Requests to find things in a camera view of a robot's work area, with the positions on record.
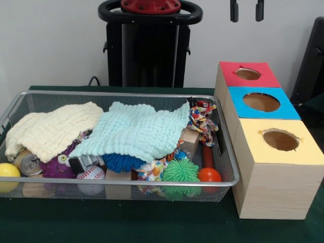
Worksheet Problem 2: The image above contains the black upright panel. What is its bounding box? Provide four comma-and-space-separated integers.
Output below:
290, 16, 324, 103

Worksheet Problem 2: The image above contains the dark green tablecloth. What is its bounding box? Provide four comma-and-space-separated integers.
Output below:
0, 85, 324, 243

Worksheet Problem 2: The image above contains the red ball-headed stick toy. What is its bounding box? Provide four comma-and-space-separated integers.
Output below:
197, 145, 223, 193

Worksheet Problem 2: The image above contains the purple monster plush toy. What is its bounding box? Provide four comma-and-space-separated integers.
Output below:
39, 140, 78, 179

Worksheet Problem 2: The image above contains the light blue waffle cloth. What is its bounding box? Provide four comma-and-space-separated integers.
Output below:
68, 101, 191, 163

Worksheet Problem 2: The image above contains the colourful knotted rope toy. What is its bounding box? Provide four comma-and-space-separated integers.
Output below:
187, 105, 220, 147

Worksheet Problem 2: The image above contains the blue spiky rubber ball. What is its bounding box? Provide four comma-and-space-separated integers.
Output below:
102, 151, 147, 174

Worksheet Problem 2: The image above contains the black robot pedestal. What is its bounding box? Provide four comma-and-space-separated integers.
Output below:
98, 0, 204, 88

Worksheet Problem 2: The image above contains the yellow ball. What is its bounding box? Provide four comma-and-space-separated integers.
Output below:
0, 163, 21, 193

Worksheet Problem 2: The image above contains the wooden box with three holes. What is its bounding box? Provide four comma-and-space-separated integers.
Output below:
214, 61, 324, 220

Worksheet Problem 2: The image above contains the dark green side-table cloth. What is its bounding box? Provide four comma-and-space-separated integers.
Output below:
300, 98, 324, 150

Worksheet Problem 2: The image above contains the white baseball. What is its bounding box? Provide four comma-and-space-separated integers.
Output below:
76, 166, 106, 195

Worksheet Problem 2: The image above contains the cream waffle cloth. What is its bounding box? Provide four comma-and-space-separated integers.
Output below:
5, 101, 104, 164

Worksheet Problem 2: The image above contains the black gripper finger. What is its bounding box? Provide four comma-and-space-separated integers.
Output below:
255, 0, 265, 22
229, 0, 239, 23

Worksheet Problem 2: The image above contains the silver drink can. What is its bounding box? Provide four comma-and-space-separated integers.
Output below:
14, 149, 44, 177

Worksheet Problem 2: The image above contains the shallow silver mesh bin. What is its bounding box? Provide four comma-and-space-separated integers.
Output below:
0, 90, 240, 203

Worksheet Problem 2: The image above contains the green spiky rubber ball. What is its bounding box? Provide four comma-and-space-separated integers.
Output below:
161, 158, 203, 200

